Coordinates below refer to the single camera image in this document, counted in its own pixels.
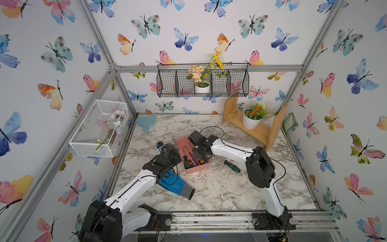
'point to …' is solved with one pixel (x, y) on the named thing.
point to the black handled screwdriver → (187, 163)
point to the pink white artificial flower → (114, 125)
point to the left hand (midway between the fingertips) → (179, 154)
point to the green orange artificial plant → (257, 112)
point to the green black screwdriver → (232, 166)
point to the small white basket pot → (205, 89)
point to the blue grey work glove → (173, 182)
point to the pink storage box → (191, 163)
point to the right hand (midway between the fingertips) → (199, 150)
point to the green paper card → (287, 123)
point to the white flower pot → (250, 123)
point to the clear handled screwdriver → (194, 160)
